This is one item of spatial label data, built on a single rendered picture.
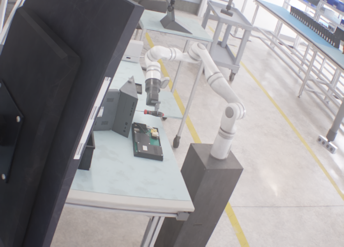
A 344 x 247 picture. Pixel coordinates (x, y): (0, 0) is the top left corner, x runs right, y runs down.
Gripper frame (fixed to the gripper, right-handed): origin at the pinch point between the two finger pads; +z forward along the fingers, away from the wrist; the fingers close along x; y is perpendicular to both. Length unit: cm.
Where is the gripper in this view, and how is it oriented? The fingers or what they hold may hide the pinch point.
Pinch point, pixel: (156, 115)
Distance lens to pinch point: 210.6
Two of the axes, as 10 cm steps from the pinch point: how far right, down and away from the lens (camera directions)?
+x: 3.1, -4.3, -8.5
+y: -9.5, -1.6, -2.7
